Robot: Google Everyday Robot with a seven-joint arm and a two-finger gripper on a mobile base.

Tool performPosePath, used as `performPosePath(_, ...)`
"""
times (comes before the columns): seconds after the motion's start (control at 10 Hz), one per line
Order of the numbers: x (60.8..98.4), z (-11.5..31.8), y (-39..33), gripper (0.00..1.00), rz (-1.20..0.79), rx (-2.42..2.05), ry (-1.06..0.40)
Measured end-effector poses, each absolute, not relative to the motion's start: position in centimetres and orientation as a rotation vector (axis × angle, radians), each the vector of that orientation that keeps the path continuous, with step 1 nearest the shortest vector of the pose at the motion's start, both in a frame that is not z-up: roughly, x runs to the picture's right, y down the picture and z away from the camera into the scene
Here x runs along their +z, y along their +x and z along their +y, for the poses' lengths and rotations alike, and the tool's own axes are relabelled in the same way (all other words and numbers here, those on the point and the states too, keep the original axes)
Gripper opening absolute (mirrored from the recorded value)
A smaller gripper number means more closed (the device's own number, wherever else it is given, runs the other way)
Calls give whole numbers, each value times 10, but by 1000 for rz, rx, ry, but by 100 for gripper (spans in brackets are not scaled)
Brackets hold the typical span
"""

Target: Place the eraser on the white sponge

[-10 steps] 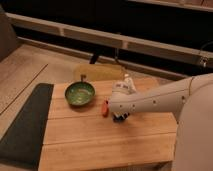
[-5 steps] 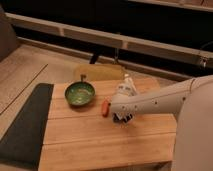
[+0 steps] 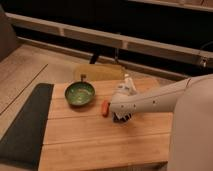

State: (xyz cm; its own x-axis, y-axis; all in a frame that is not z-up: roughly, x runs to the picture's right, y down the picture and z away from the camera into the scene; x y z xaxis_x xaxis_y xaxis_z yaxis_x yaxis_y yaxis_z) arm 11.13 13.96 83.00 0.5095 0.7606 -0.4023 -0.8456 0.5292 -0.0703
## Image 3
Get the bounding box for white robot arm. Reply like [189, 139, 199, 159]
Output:
[109, 74, 213, 171]

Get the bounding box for green bowl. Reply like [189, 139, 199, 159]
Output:
[65, 81, 95, 106]

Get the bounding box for orange carrot toy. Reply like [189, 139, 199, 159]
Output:
[101, 100, 109, 117]

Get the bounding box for white wall rail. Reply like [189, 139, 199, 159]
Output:
[6, 13, 213, 68]

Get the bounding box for dark grey floor mat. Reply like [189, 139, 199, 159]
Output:
[0, 83, 53, 170]

